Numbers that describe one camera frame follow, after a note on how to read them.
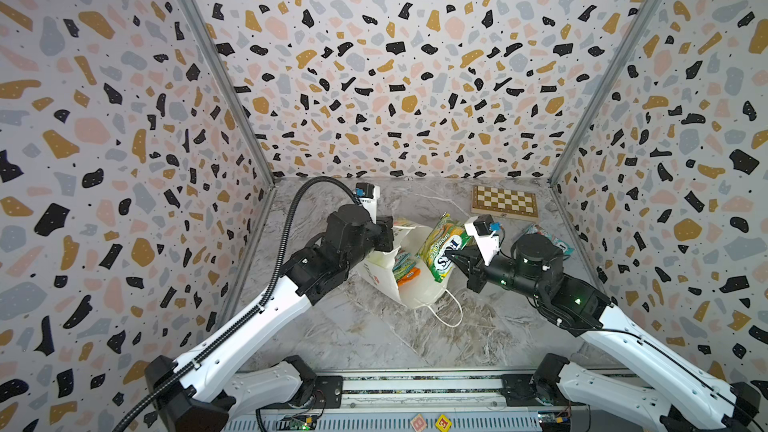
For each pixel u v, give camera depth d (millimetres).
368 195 585
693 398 399
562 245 1001
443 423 688
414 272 877
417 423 689
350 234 498
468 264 586
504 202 1130
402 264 873
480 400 732
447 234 652
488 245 555
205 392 375
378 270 747
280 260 450
